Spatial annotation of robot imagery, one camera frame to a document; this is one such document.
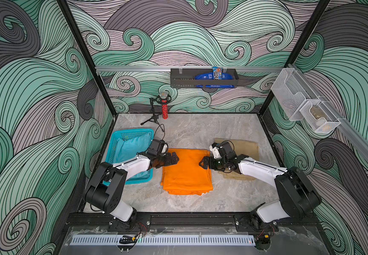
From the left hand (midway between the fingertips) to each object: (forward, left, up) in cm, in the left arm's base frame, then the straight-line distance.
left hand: (173, 158), depth 90 cm
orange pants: (-10, -8, -2) cm, 13 cm away
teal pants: (+8, +27, 0) cm, 29 cm away
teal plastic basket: (+14, +38, +4) cm, 41 cm away
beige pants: (+10, -43, -3) cm, 45 cm away
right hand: (-3, -19, -1) cm, 20 cm away
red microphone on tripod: (+31, +6, +19) cm, 37 cm away
